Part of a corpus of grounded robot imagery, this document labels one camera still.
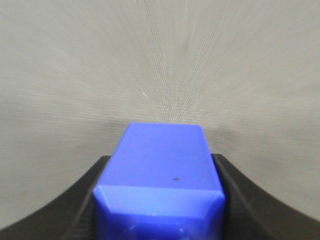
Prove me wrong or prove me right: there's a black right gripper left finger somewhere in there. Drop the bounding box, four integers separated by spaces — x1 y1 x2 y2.
0 154 112 240

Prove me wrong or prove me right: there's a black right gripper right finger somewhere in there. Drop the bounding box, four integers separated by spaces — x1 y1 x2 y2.
211 153 320 240

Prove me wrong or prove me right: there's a blue plastic box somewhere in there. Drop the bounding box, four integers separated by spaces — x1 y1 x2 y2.
92 122 226 240

